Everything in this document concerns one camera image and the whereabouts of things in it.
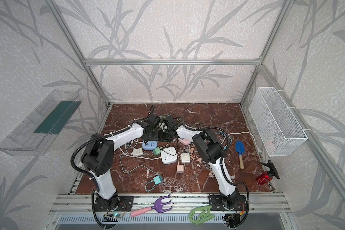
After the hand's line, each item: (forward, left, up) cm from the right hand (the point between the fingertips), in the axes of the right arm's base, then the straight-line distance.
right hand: (157, 135), depth 97 cm
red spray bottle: (-29, -61, +7) cm, 68 cm away
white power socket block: (-15, -9, 0) cm, 17 cm away
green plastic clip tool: (-45, -28, -2) cm, 53 cm away
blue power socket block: (-8, +3, +1) cm, 9 cm away
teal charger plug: (-29, -3, -1) cm, 29 cm away
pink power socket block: (-4, -19, -2) cm, 19 cm away
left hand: (0, +1, +3) cm, 3 cm away
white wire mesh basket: (-17, -59, +31) cm, 69 cm away
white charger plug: (-16, -19, 0) cm, 25 cm away
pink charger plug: (-23, -16, -1) cm, 28 cm away
